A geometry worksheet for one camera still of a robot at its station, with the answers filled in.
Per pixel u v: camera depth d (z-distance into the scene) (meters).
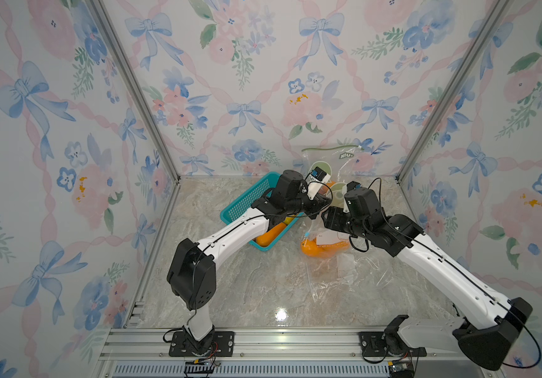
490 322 0.39
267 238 0.92
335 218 0.64
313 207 0.68
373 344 0.73
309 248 0.85
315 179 0.66
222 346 0.75
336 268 0.90
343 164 0.98
